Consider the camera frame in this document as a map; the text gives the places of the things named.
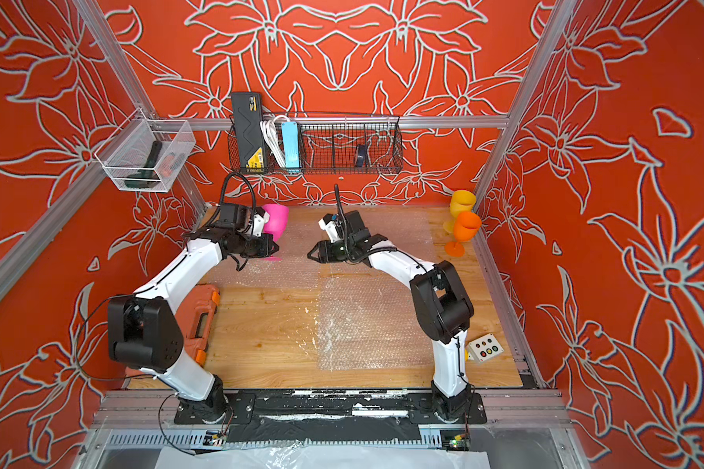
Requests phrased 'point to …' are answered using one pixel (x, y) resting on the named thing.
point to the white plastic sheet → (305, 454)
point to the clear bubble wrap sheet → (410, 228)
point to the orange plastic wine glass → (465, 227)
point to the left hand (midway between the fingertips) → (278, 244)
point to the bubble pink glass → (297, 265)
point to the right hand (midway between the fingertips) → (308, 254)
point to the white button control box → (485, 348)
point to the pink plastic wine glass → (277, 221)
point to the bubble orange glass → (372, 323)
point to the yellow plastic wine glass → (462, 201)
